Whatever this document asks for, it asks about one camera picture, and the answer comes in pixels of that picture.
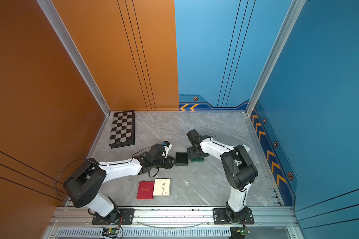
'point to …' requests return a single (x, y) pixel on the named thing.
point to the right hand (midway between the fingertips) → (196, 154)
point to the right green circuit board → (239, 232)
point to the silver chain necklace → (159, 126)
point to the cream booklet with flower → (161, 187)
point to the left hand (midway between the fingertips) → (176, 159)
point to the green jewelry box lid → (197, 160)
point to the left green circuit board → (110, 233)
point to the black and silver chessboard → (122, 132)
